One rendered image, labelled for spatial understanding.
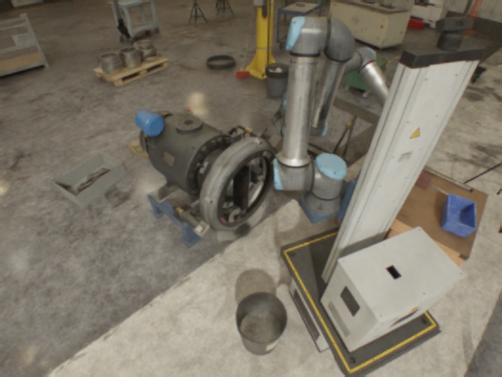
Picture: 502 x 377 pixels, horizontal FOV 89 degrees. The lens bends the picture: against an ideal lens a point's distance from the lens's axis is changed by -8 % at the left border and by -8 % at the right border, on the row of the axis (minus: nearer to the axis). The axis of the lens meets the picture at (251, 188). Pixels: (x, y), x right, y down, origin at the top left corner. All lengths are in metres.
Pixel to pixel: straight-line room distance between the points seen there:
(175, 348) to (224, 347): 0.33
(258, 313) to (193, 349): 0.50
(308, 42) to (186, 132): 1.30
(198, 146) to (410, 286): 1.55
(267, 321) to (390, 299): 0.90
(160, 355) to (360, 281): 1.41
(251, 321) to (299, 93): 1.49
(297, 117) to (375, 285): 0.85
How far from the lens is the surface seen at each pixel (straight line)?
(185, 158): 2.07
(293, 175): 1.26
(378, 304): 1.42
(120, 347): 2.30
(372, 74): 1.81
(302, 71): 1.12
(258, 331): 2.01
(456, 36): 1.12
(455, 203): 2.61
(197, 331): 2.18
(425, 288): 1.56
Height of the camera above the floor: 2.05
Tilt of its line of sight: 45 degrees down
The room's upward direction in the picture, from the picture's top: straight up
